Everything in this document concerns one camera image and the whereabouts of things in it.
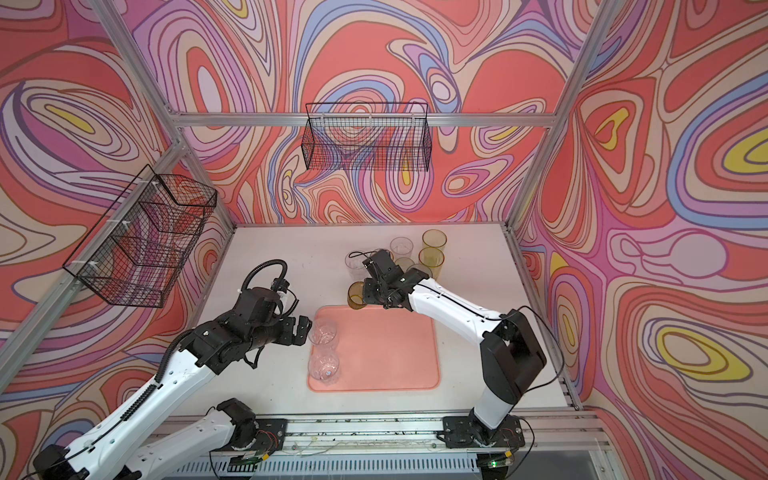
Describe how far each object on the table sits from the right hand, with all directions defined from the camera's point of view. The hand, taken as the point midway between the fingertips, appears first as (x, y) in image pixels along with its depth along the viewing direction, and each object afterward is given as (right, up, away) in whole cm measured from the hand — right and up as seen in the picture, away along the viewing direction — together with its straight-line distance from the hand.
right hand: (372, 300), depth 85 cm
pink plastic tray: (+2, -15, +2) cm, 15 cm away
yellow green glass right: (+20, +12, +14) cm, 27 cm away
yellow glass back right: (+20, +19, +14) cm, 31 cm away
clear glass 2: (-15, -10, +4) cm, 19 cm away
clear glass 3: (-7, +10, +20) cm, 23 cm away
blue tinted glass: (+15, +9, +6) cm, 19 cm away
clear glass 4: (+10, +16, +22) cm, 29 cm away
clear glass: (-14, -18, -1) cm, 23 cm away
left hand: (-18, -4, -9) cm, 20 cm away
